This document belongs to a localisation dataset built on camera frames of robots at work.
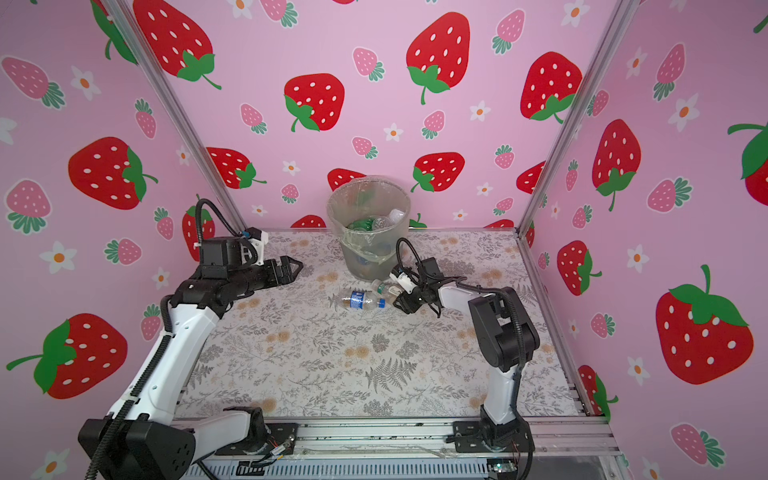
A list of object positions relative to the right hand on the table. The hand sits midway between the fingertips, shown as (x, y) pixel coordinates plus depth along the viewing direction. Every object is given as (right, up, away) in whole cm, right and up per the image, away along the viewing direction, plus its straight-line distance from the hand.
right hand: (401, 296), depth 98 cm
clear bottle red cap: (-2, +26, -6) cm, 27 cm away
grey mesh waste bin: (-11, +28, +8) cm, 32 cm away
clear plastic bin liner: (-11, +14, -8) cm, 19 cm away
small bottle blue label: (-13, -1, -3) cm, 13 cm away
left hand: (-30, +11, -22) cm, 39 cm away
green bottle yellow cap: (-14, +24, +2) cm, 28 cm away
